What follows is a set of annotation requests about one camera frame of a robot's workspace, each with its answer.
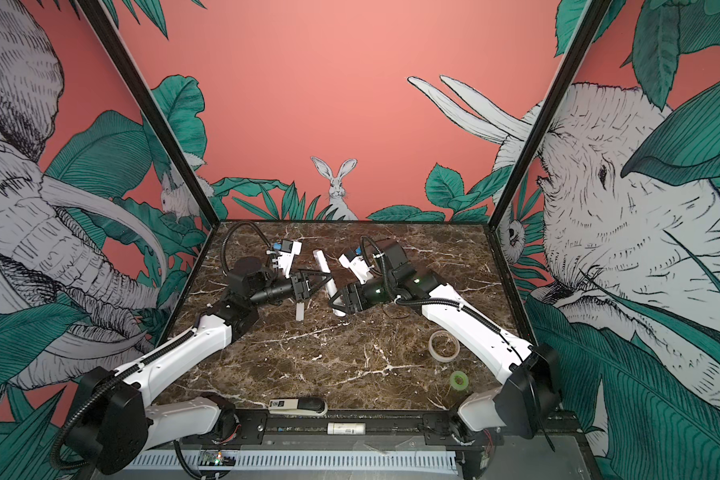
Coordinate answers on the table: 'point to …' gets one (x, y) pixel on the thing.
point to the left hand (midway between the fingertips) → (327, 274)
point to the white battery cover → (300, 311)
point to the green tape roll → (463, 376)
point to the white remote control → (338, 307)
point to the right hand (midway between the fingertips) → (333, 300)
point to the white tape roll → (443, 346)
